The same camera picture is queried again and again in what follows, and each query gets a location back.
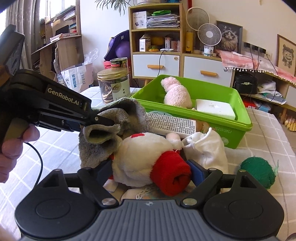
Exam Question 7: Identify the white cloth glove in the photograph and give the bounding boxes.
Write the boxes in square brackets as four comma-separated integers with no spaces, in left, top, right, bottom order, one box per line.
[182,128,229,174]

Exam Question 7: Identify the grey green towel cloth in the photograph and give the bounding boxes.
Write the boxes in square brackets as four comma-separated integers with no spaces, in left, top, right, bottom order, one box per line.
[79,97,152,168]

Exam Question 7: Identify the white red plush toy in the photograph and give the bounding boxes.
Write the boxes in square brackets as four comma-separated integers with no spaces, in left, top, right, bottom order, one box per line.
[112,133,192,196]

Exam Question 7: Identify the person left hand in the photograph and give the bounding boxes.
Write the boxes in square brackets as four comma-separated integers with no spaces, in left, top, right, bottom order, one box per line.
[0,124,40,183]

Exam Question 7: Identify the white cardboard box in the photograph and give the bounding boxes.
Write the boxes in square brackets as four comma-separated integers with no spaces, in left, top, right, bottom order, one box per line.
[61,63,93,93]

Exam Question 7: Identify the wooden bookshelf desk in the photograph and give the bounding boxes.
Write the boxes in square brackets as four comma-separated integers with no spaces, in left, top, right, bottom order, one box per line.
[31,1,84,80]

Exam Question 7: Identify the white milk carton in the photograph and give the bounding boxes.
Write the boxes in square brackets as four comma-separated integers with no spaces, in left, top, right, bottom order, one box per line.
[147,111,196,138]

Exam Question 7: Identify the grey checked tablecloth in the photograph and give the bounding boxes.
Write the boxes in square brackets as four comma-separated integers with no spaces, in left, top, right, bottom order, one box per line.
[1,109,295,240]

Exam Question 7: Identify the gold lid glass jar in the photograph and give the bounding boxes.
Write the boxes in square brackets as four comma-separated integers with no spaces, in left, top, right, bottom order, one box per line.
[97,67,130,104]

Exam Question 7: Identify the small tin can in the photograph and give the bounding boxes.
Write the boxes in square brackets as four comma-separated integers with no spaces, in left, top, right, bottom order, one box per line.
[110,57,128,68]

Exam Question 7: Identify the green plastic bin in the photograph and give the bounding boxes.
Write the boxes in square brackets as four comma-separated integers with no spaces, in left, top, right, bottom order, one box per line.
[132,75,252,149]

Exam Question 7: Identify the low wooden side cabinet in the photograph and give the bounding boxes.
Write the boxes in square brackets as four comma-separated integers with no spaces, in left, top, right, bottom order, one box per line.
[232,69,295,111]

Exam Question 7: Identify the pink fringed cloth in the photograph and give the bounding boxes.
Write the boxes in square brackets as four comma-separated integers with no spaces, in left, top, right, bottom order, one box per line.
[216,50,295,87]

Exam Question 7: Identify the wooden drawer cabinet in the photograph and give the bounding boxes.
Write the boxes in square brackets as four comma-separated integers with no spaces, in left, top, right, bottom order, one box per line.
[128,3,234,87]

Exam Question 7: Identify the framed cat picture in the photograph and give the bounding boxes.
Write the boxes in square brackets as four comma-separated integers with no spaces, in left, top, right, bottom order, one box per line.
[216,21,243,53]

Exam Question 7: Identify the white desk fan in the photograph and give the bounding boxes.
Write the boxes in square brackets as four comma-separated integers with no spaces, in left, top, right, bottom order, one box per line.
[198,23,222,56]

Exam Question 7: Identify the framed cartoon picture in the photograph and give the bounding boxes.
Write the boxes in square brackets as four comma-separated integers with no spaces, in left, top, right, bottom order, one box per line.
[276,35,296,76]

